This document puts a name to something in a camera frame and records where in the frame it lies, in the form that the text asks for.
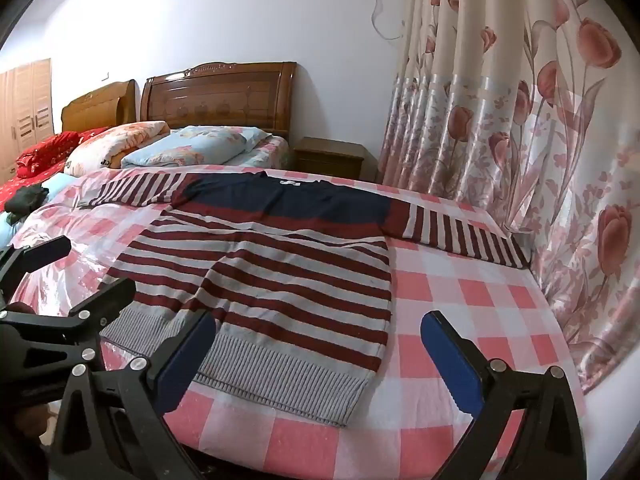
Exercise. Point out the wooden nightstand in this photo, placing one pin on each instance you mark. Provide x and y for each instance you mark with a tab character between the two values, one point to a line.
330	157

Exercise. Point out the large wooden headboard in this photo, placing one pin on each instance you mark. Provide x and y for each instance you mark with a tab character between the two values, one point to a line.
220	95

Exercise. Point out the person's left hand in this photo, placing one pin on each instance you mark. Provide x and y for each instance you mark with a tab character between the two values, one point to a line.
31	422

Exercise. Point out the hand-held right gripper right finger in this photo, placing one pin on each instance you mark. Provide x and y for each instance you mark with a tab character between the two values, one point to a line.
450	362

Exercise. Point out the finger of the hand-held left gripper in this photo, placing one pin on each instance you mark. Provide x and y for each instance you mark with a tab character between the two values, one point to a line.
107	300
45	252

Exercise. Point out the small wooden headboard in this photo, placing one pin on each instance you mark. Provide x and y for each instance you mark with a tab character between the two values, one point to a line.
95	110

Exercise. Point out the dark cloth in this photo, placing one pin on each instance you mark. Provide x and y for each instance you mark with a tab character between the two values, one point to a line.
25	201

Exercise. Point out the pink checked bed sheet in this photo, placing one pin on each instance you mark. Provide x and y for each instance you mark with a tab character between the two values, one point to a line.
450	285

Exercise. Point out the light blue floral pillow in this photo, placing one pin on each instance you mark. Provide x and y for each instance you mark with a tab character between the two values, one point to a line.
200	146

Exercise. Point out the red grey striped sweater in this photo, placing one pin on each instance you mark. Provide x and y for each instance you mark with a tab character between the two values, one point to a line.
280	280

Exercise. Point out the light blue blanket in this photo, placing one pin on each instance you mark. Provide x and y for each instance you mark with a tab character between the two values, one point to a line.
56	183

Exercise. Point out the light wooden wardrobe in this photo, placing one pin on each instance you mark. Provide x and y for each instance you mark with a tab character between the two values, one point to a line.
25	105

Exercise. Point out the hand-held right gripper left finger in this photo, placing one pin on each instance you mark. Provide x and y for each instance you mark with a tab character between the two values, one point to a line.
187	355

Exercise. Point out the pink floral curtain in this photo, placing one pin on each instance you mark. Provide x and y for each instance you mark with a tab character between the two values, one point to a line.
500	110

